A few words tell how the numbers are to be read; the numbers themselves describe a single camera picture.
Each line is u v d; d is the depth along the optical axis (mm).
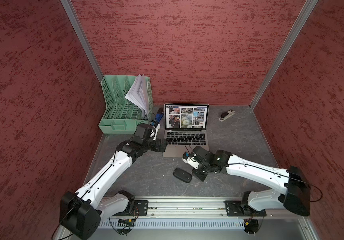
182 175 831
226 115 1102
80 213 371
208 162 575
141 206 738
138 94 897
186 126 1033
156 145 696
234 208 742
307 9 715
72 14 730
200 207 758
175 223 775
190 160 668
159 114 1097
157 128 712
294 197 482
